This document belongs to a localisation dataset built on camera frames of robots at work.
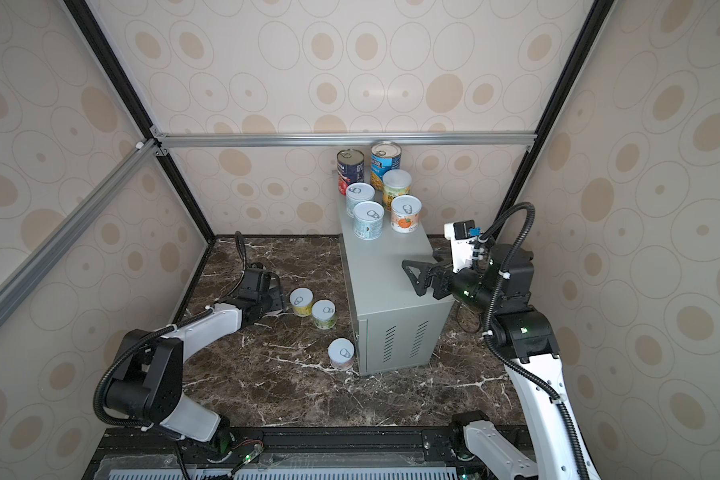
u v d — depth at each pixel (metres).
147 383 0.44
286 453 0.73
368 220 0.69
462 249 0.53
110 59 0.74
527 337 0.42
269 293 0.79
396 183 0.74
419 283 0.55
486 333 0.43
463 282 0.54
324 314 0.92
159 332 0.48
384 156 0.78
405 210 0.71
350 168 0.76
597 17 0.69
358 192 0.76
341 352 0.83
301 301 0.95
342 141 1.03
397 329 0.67
